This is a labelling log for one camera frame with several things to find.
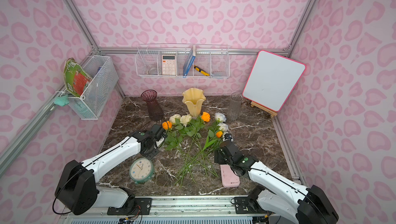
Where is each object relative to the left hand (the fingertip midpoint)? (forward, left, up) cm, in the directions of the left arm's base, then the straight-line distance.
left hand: (148, 146), depth 85 cm
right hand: (-4, -39, -1) cm, 39 cm away
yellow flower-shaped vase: (+30, -24, +7) cm, 39 cm away
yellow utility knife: (+42, -30, +18) cm, 54 cm away
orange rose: (+23, -32, -5) cm, 40 cm away
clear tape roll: (+41, +1, +20) cm, 46 cm away
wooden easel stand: (+29, -74, -5) cm, 79 cm away
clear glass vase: (+31, -52, -4) cm, 61 cm away
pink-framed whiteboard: (+31, -70, +20) cm, 79 cm away
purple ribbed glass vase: (+26, +1, 0) cm, 26 cm away
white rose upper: (+21, -41, -3) cm, 46 cm away
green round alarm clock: (-11, +3, -6) cm, 13 cm away
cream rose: (+22, -10, -5) cm, 25 cm away
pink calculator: (+43, -9, +22) cm, 49 cm away
